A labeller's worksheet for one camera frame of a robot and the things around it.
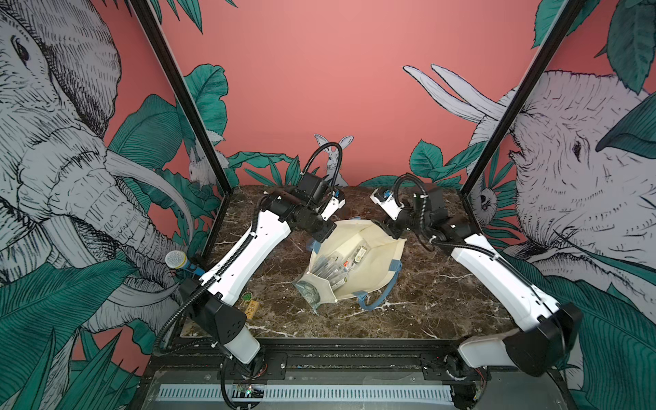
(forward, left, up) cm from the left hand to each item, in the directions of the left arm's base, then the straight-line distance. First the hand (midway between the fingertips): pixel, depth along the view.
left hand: (329, 224), depth 75 cm
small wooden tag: (-15, +27, -25) cm, 40 cm away
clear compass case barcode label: (+2, -12, -22) cm, 25 cm away
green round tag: (-10, +29, -27) cm, 41 cm away
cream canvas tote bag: (-6, -1, -21) cm, 22 cm away
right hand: (+3, -14, +4) cm, 15 cm away
